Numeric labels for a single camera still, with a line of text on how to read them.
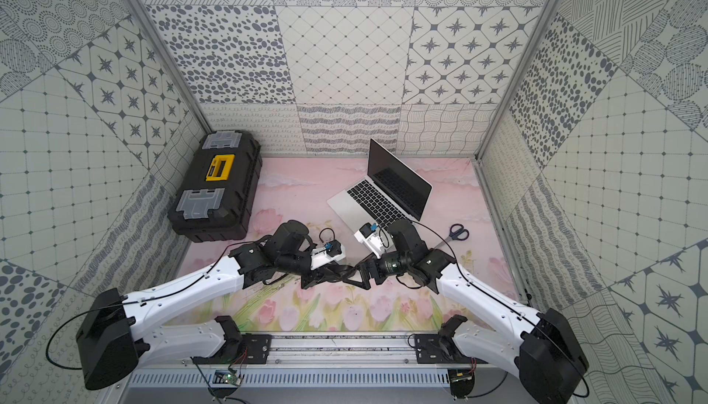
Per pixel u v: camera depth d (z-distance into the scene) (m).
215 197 0.85
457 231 0.98
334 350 0.75
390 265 0.65
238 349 0.67
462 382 0.72
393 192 1.07
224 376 0.70
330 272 0.70
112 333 0.39
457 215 1.04
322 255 0.65
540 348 0.39
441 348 0.66
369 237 0.68
